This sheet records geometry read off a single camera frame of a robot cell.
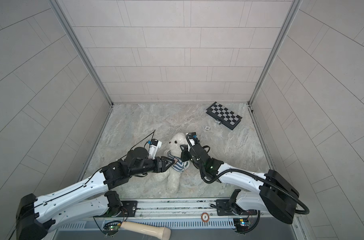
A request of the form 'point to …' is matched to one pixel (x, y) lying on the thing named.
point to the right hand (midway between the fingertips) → (179, 147)
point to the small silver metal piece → (219, 122)
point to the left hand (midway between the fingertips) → (175, 163)
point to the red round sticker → (205, 217)
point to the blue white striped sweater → (180, 165)
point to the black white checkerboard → (223, 115)
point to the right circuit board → (242, 224)
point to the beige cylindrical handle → (156, 232)
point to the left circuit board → (111, 227)
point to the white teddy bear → (172, 175)
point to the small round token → (207, 128)
